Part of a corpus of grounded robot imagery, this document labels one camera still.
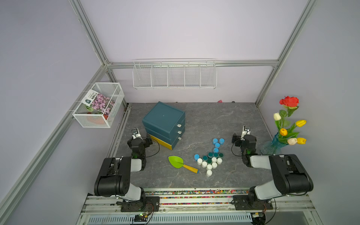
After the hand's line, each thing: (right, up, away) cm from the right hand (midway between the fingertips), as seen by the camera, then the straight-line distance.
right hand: (242, 133), depth 94 cm
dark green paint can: (-22, -13, -5) cm, 27 cm away
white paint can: (-29, -17, -7) cm, 35 cm away
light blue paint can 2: (-17, -8, 0) cm, 19 cm away
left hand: (-68, -1, -2) cm, 68 cm away
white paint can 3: (-21, -16, -7) cm, 27 cm away
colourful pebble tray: (-32, -33, -17) cm, 49 cm away
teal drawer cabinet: (-50, +6, -15) cm, 52 cm away
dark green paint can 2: (-19, -13, -5) cm, 24 cm away
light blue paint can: (-13, -5, +1) cm, 14 cm away
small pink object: (-7, +25, +30) cm, 40 cm away
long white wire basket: (-46, +42, +5) cm, 63 cm away
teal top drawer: (-42, +7, -10) cm, 43 cm away
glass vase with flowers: (+12, +3, -26) cm, 29 cm away
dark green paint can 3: (-24, -17, -7) cm, 30 cm away
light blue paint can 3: (-31, -14, -5) cm, 35 cm away
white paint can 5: (-21, -18, -9) cm, 29 cm away
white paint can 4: (-17, -17, -7) cm, 25 cm away
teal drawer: (-47, -3, -11) cm, 49 cm away
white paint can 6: (-24, -19, -9) cm, 32 cm away
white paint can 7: (-24, -22, -13) cm, 35 cm away
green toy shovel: (-43, -18, -6) cm, 47 cm away
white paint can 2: (-27, -18, -9) cm, 33 cm away
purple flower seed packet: (-85, +19, -20) cm, 89 cm away
